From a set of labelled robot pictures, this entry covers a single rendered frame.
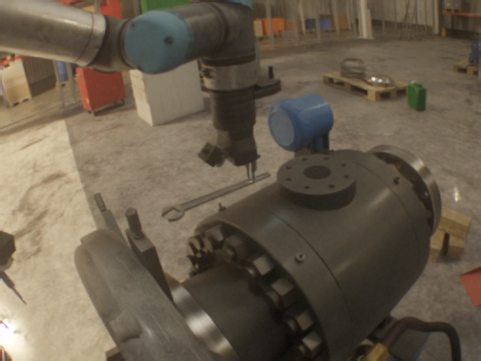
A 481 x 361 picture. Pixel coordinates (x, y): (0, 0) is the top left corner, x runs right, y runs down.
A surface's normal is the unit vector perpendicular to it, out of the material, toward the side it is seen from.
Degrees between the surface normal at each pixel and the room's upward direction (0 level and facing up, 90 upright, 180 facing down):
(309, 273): 37
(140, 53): 91
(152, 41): 91
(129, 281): 13
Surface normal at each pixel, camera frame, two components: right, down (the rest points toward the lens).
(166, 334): 0.19, -0.58
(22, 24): 0.75, 0.44
